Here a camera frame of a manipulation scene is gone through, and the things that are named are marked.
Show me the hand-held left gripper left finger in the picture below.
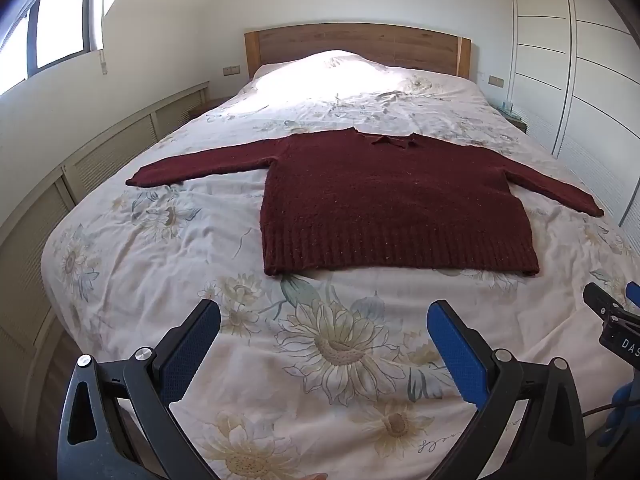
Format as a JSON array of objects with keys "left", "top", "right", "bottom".
[{"left": 57, "top": 299, "right": 222, "bottom": 480}]

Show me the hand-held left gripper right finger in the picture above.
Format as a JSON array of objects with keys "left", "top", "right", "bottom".
[{"left": 426, "top": 300, "right": 587, "bottom": 480}]

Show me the dark red knitted sweater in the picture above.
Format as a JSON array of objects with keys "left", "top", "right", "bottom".
[{"left": 125, "top": 128, "right": 605, "bottom": 278}]

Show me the bed with floral duvet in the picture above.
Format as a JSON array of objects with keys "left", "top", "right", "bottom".
[{"left": 37, "top": 50, "right": 640, "bottom": 480}]

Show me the wooden nightstand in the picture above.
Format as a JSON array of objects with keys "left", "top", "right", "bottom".
[{"left": 499, "top": 105, "right": 529, "bottom": 134}]

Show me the white wardrobe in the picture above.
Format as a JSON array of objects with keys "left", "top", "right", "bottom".
[{"left": 509, "top": 0, "right": 640, "bottom": 233}]

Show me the wooden headboard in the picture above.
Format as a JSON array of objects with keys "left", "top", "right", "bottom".
[{"left": 244, "top": 23, "right": 472, "bottom": 81}]

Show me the window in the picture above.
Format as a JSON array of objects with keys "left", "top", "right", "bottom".
[{"left": 0, "top": 0, "right": 107, "bottom": 97}]

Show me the louvered wall cabinet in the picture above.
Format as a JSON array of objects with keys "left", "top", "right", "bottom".
[{"left": 0, "top": 82, "right": 211, "bottom": 366}]

